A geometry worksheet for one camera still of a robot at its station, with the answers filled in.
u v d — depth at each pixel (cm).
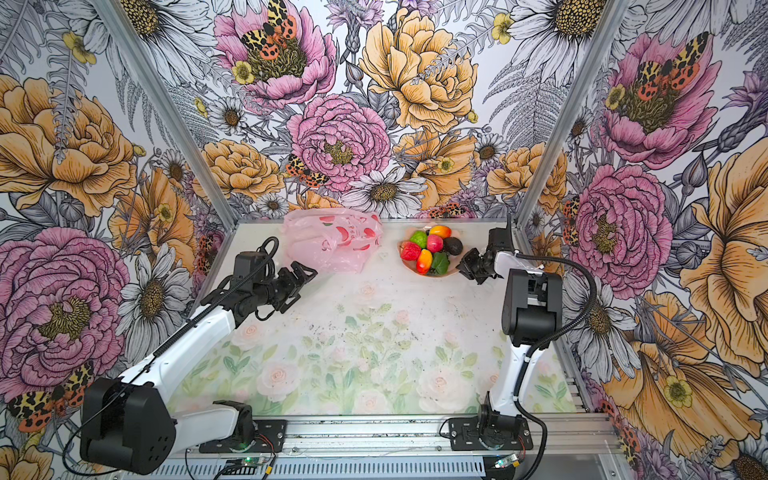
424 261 102
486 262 79
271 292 71
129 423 40
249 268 64
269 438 73
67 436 63
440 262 102
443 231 111
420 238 107
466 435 73
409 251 102
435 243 103
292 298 76
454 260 105
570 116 90
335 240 101
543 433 68
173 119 90
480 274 89
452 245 105
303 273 76
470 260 92
